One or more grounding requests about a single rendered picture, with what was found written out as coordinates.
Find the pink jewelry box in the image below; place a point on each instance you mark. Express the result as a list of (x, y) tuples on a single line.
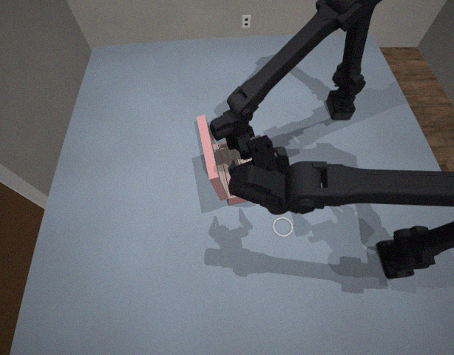
[(214, 162)]

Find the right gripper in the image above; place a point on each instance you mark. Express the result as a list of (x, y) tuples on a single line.
[(230, 144)]

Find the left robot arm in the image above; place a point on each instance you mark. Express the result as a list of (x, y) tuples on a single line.
[(298, 188)]

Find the beige jewelry tray with pink rim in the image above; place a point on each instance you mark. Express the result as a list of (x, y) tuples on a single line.
[(228, 156)]

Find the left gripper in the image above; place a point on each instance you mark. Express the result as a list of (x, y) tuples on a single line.
[(282, 159)]

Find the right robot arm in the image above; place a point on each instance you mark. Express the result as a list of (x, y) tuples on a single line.
[(245, 99)]

